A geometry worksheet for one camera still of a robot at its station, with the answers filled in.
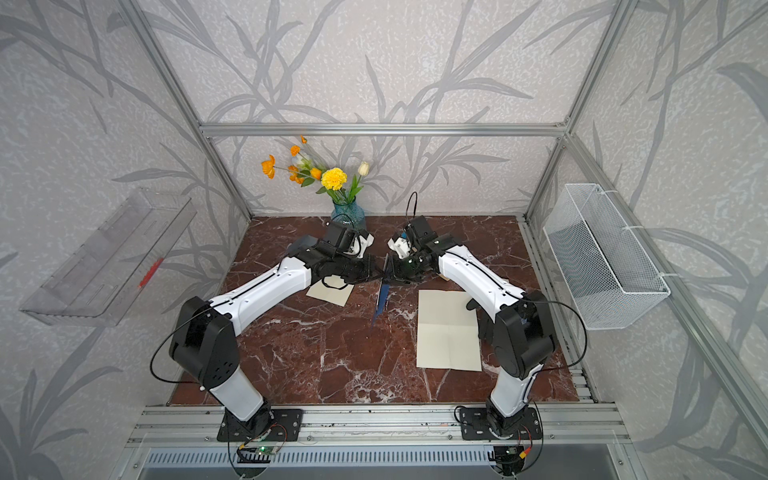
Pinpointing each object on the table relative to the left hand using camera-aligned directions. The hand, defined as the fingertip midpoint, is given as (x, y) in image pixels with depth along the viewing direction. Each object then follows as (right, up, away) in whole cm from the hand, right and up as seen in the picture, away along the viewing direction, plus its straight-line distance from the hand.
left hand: (386, 274), depth 82 cm
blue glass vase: (-15, +19, +23) cm, 33 cm away
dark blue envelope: (-1, -6, -4) cm, 7 cm away
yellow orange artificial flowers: (-16, +27, +5) cm, 32 cm away
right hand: (-1, -1, 0) cm, 2 cm away
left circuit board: (-28, -40, -12) cm, 51 cm away
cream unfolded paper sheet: (+18, -18, +8) cm, 27 cm away
